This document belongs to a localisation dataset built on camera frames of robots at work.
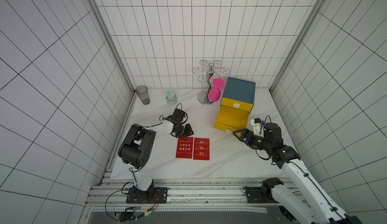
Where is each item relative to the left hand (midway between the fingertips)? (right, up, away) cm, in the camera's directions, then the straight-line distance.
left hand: (189, 135), depth 93 cm
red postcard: (+8, -7, -3) cm, 11 cm away
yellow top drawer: (+28, +20, -7) cm, 35 cm away
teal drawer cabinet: (+31, +29, -3) cm, 43 cm away
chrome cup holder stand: (+10, +26, +25) cm, 38 cm away
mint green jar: (-14, +24, +16) cm, 32 cm away
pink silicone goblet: (+16, +27, +2) cm, 31 cm away
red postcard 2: (-3, -7, -3) cm, 8 cm away
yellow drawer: (+29, +10, +2) cm, 31 cm away
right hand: (+25, +5, -16) cm, 30 cm away
